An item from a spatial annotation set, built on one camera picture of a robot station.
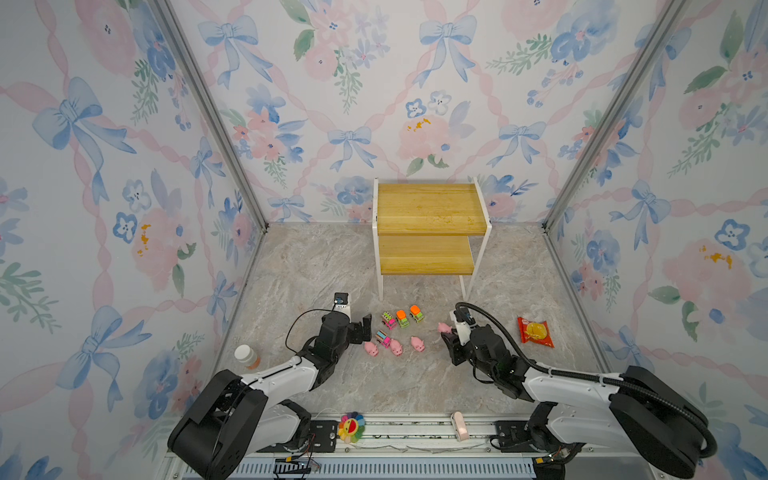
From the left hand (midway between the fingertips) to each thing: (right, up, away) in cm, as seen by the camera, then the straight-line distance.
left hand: (358, 313), depth 88 cm
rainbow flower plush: (0, -26, -14) cm, 29 cm away
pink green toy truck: (+9, -3, +3) cm, 10 cm away
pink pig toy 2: (+18, -9, -1) cm, 20 cm away
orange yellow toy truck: (+18, -1, +5) cm, 18 cm away
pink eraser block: (+27, -25, -15) cm, 40 cm away
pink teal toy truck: (+7, -7, -1) cm, 10 cm away
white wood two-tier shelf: (+19, +24, -14) cm, 33 cm away
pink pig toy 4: (+4, -10, -2) cm, 11 cm away
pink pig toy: (+25, -4, -4) cm, 25 cm away
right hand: (+25, -5, -2) cm, 26 cm away
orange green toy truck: (+13, -3, +4) cm, 14 cm away
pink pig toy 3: (+11, -10, -2) cm, 15 cm away
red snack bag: (+53, -6, +2) cm, 53 cm away
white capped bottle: (-29, -10, -9) cm, 32 cm away
